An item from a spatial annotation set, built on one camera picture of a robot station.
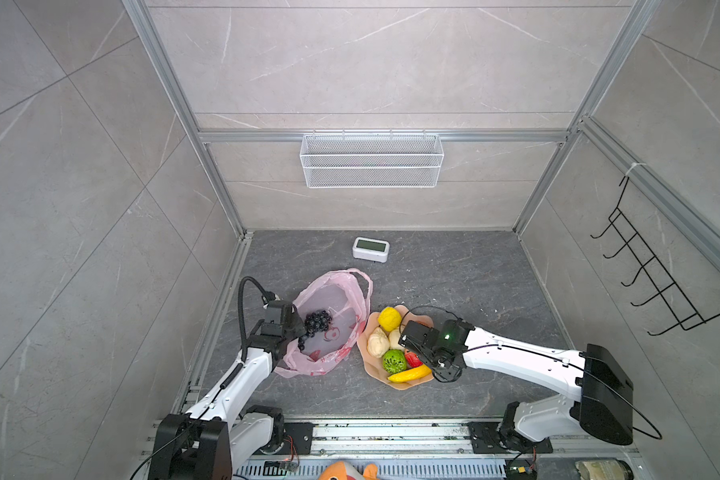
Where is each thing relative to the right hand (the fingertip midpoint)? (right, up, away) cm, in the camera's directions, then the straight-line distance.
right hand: (426, 358), depth 80 cm
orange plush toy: (-22, -18, -17) cm, 33 cm away
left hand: (-38, +11, +8) cm, 41 cm away
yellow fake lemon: (-9, +10, +7) cm, 15 cm away
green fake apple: (-9, 0, -1) cm, 9 cm away
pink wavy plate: (-14, -3, +2) cm, 14 cm away
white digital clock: (-14, +30, +28) cm, 43 cm away
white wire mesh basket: (-16, +61, +21) cm, 66 cm away
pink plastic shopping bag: (-23, +16, +13) cm, 30 cm away
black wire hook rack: (+49, +17, -19) cm, 56 cm away
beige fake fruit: (-13, +4, +1) cm, 14 cm away
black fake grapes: (-32, +8, +9) cm, 34 cm away
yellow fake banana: (-5, -3, -3) cm, 6 cm away
